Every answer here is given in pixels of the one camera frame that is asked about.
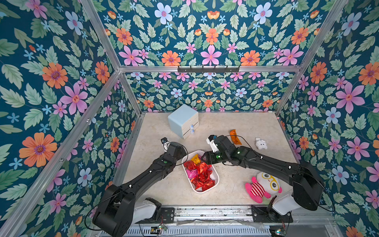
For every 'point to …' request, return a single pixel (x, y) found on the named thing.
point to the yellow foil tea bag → (196, 159)
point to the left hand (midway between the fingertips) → (179, 149)
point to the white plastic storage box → (214, 177)
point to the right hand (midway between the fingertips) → (204, 158)
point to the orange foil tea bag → (235, 138)
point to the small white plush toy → (260, 144)
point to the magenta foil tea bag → (192, 173)
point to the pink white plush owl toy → (264, 184)
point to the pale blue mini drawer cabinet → (184, 120)
